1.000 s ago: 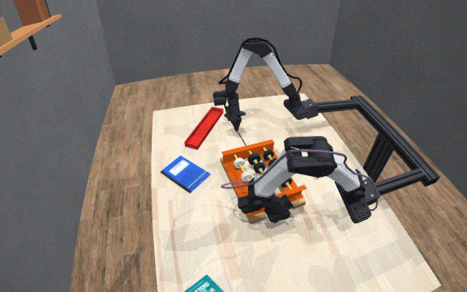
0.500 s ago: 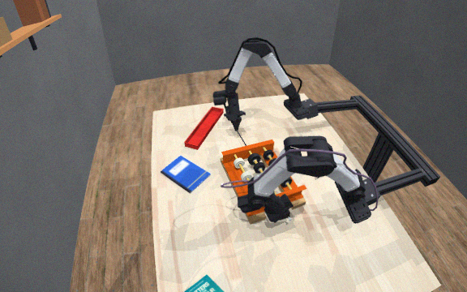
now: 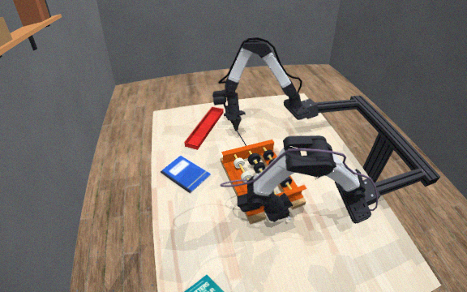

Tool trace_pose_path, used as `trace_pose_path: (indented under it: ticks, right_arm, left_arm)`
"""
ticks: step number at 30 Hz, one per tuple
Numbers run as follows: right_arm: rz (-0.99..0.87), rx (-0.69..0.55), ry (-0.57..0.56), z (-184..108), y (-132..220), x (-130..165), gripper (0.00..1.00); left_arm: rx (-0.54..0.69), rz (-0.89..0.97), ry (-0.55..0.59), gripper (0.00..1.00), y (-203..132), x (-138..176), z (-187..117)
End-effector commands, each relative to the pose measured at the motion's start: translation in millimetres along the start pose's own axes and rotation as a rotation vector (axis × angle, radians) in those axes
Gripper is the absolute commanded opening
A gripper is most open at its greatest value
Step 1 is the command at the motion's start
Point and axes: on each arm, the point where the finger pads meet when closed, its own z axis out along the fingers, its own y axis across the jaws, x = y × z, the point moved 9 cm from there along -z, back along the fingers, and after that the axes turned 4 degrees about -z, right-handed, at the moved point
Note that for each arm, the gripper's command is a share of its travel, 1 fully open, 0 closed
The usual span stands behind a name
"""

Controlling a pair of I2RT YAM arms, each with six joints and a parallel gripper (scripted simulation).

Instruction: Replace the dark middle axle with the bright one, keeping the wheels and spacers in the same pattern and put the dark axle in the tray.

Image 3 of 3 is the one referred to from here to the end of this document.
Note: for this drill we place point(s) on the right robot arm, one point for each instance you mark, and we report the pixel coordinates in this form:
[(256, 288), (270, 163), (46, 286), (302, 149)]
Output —
[(262, 49)]

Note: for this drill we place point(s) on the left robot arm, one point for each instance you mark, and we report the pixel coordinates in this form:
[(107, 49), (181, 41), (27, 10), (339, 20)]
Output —
[(316, 164)]

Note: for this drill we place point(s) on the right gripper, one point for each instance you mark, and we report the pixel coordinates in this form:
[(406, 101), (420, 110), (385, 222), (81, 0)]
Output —
[(234, 115)]

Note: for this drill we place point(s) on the teal paperback book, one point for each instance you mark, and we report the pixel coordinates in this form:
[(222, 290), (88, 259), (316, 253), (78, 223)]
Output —
[(205, 284)]

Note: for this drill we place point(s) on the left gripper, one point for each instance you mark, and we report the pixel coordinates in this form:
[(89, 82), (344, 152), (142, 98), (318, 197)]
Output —
[(280, 210)]

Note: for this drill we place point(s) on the blue notebook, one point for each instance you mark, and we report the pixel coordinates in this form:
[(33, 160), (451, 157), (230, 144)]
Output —
[(185, 173)]

